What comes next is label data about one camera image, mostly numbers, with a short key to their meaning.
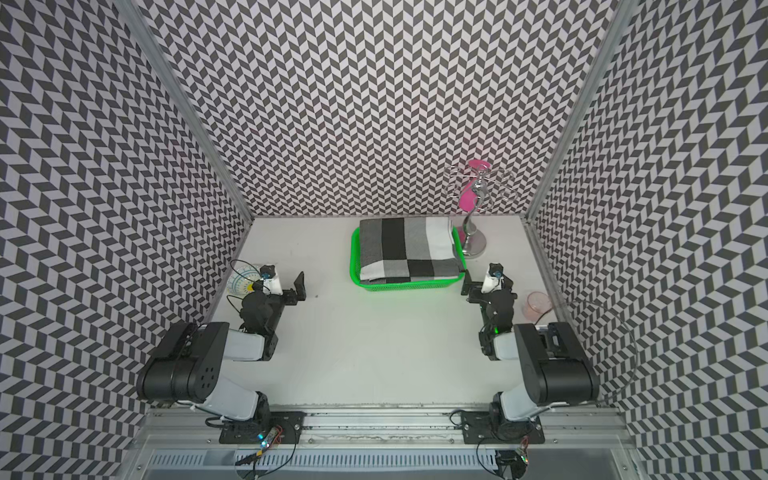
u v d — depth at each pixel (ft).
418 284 2.92
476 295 2.66
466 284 2.84
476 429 2.38
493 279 2.53
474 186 2.92
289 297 2.68
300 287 2.83
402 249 3.07
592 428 2.49
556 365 1.47
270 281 2.51
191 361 1.48
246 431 2.19
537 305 2.96
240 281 3.19
